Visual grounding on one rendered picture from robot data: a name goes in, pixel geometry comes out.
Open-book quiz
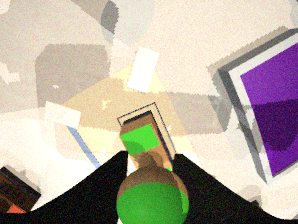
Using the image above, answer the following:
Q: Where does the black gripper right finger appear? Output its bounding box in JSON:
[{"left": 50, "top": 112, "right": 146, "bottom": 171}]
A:
[{"left": 172, "top": 153, "right": 298, "bottom": 224}]

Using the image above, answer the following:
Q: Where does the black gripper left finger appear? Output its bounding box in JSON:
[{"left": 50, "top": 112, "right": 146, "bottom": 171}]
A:
[{"left": 0, "top": 149, "right": 129, "bottom": 224}]

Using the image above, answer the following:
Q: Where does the white rectangular card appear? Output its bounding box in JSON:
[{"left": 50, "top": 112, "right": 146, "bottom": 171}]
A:
[{"left": 44, "top": 47, "right": 202, "bottom": 172}]

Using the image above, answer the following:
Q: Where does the blue and brown rubber stamp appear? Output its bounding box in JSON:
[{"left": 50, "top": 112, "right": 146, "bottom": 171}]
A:
[{"left": 253, "top": 200, "right": 262, "bottom": 209}]

